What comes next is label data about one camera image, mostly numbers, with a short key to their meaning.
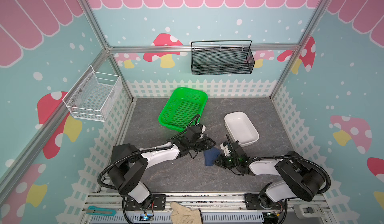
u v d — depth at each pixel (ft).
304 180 1.45
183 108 3.70
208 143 2.53
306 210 2.28
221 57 3.09
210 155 2.93
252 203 2.42
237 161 2.30
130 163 1.63
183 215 2.32
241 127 3.38
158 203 2.44
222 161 2.56
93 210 2.35
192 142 2.21
